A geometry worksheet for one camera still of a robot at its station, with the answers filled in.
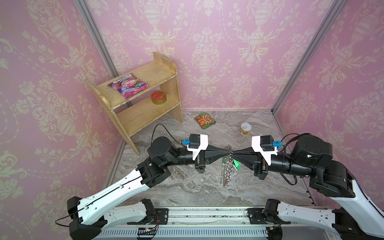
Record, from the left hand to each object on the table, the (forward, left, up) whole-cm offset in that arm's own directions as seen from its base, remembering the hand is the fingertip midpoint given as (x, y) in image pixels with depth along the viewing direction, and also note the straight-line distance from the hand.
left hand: (227, 155), depth 44 cm
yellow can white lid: (+43, -25, -41) cm, 64 cm away
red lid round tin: (+52, +34, -22) cm, 66 cm away
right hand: (+2, -2, -1) cm, 3 cm away
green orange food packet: (+54, +3, -45) cm, 70 cm away
